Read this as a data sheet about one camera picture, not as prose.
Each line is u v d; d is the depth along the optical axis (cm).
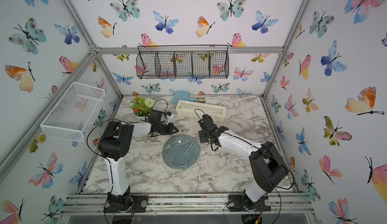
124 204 66
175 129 98
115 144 55
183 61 98
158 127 87
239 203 74
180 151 91
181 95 121
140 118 96
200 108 77
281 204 71
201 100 118
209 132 66
